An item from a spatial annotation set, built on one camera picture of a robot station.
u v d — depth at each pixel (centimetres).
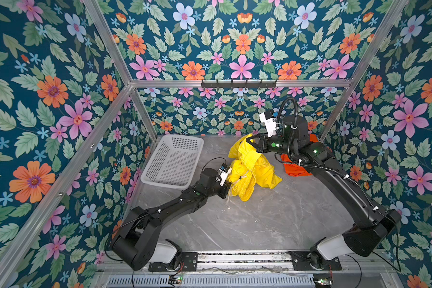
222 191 76
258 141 59
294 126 48
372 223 40
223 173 75
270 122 60
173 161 107
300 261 74
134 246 42
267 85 91
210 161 65
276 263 74
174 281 72
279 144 57
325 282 70
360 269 68
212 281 70
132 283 70
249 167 72
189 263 73
